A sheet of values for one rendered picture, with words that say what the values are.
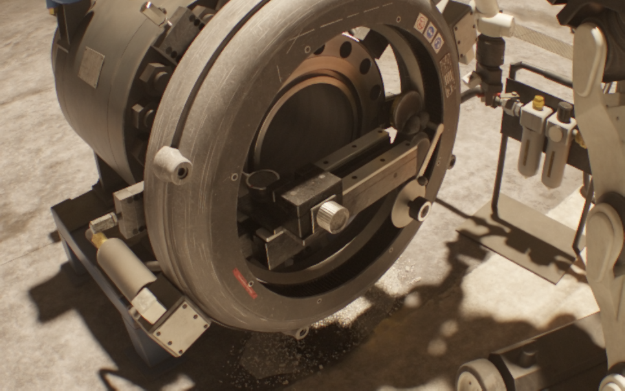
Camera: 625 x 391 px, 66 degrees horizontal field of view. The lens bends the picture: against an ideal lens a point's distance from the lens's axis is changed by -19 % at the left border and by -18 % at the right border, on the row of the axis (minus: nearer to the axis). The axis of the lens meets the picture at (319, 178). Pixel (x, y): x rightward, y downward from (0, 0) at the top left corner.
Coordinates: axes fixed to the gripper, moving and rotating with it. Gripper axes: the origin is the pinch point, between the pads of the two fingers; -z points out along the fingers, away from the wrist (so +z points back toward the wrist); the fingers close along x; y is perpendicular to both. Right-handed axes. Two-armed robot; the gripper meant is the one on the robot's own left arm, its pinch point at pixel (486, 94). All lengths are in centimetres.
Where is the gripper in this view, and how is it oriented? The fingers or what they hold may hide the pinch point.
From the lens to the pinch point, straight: 169.3
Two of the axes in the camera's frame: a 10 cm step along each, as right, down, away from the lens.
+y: -9.7, 1.6, -2.1
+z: -0.2, -8.4, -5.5
